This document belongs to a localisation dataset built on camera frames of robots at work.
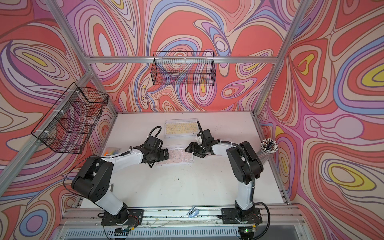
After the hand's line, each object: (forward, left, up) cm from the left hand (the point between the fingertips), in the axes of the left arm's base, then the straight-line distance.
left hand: (166, 157), depth 94 cm
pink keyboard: (+1, -8, -1) cm, 8 cm away
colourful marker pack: (+5, +37, -1) cm, 37 cm away
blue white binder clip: (-31, -17, 0) cm, 35 cm away
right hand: (+1, -15, 0) cm, 15 cm away
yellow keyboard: (+23, -8, +1) cm, 25 cm away
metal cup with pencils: (-1, -60, +14) cm, 61 cm away
